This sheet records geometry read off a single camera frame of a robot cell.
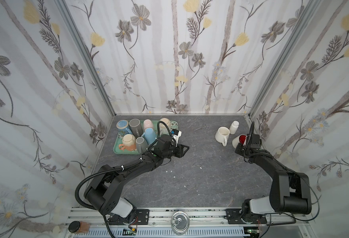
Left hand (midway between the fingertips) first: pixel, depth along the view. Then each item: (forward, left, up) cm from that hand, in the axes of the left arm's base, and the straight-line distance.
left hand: (185, 143), depth 83 cm
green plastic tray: (+6, +44, -18) cm, 48 cm away
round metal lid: (-37, +4, -5) cm, 38 cm away
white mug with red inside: (+5, -36, -3) cm, 36 cm away
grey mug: (+4, +27, -8) cm, 28 cm away
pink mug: (+21, +24, -7) cm, 33 cm away
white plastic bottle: (+19, -37, -9) cm, 43 cm away
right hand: (+3, -34, -7) cm, 35 cm away
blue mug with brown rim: (+19, +41, -8) cm, 45 cm away
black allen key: (-39, -42, -14) cm, 59 cm away
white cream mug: (+14, -28, -11) cm, 33 cm away
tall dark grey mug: (+19, +32, -8) cm, 38 cm away
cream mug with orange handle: (+7, +35, -9) cm, 37 cm away
